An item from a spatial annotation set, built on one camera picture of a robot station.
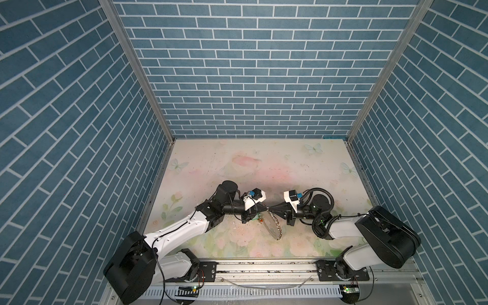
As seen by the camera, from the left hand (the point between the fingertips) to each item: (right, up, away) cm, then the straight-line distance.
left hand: (264, 209), depth 75 cm
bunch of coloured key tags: (-2, -7, +9) cm, 12 cm away
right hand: (+2, 0, +1) cm, 2 cm away
